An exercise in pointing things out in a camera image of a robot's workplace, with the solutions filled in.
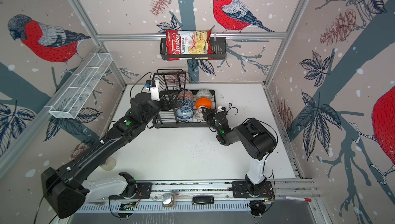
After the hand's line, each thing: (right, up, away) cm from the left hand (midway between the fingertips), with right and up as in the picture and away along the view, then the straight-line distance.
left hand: (169, 93), depth 71 cm
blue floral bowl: (+4, -12, +30) cm, 32 cm away
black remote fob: (+15, -48, -3) cm, 51 cm away
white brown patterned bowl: (+14, -13, +21) cm, 28 cm away
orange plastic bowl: (+17, -5, +35) cm, 39 cm away
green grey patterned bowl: (+17, +1, +37) cm, 40 cm away
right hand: (+13, -10, +19) cm, 25 cm away
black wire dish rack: (-8, +11, +53) cm, 54 cm away
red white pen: (+62, -50, -1) cm, 80 cm away
